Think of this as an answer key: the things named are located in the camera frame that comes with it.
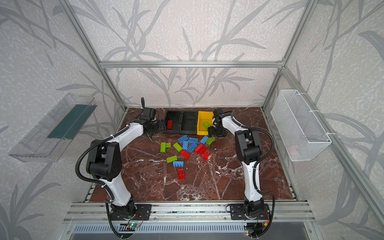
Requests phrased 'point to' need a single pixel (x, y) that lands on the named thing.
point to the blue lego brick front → (178, 164)
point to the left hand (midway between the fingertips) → (162, 126)
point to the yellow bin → (204, 116)
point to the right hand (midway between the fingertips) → (213, 134)
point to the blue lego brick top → (183, 138)
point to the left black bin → (176, 117)
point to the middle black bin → (188, 124)
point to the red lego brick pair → (201, 149)
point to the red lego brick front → (181, 175)
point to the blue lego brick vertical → (185, 145)
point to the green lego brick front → (172, 159)
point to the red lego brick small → (206, 155)
